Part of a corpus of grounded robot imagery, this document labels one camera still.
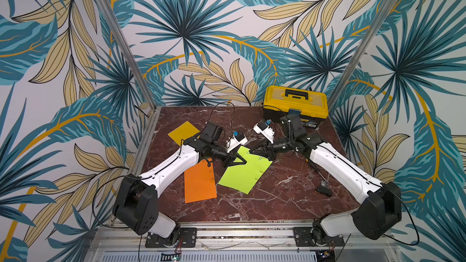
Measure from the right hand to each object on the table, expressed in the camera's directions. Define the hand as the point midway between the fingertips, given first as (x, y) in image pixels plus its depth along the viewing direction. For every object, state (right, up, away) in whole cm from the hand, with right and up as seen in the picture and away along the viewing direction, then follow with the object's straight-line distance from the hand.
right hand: (252, 150), depth 73 cm
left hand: (-4, -6, +1) cm, 7 cm away
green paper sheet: (-3, -12, +3) cm, 13 cm away
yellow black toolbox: (+18, +24, +27) cm, 40 cm away
